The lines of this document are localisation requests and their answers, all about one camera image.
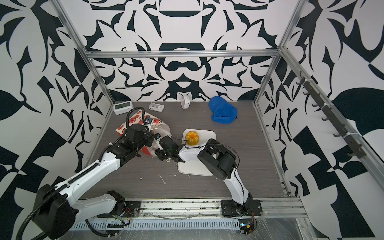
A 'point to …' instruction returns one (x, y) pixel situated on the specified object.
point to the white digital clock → (120, 108)
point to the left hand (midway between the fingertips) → (149, 128)
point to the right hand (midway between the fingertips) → (158, 148)
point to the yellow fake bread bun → (192, 137)
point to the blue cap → (223, 112)
